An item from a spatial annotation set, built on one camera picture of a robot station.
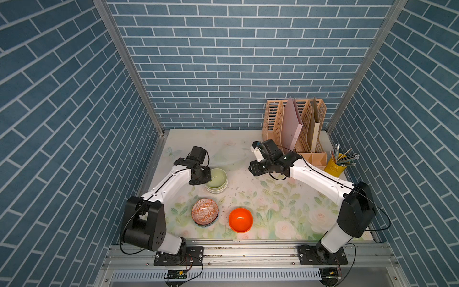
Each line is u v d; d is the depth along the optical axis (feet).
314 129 2.85
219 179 2.95
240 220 2.70
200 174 2.45
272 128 3.87
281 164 1.96
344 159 3.09
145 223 1.38
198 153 2.28
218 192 2.82
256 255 2.50
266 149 2.15
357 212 1.47
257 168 2.45
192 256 2.40
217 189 2.77
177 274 2.36
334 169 3.07
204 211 2.71
